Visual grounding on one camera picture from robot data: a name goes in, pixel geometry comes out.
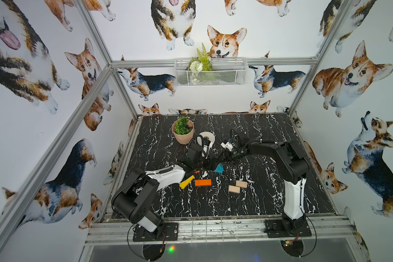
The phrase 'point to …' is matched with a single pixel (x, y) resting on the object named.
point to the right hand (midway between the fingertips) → (217, 162)
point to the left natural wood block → (234, 189)
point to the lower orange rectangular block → (203, 182)
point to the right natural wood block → (241, 184)
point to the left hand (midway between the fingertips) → (217, 156)
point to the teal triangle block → (219, 168)
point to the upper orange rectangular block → (196, 171)
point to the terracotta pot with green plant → (183, 130)
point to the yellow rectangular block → (183, 184)
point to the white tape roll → (209, 135)
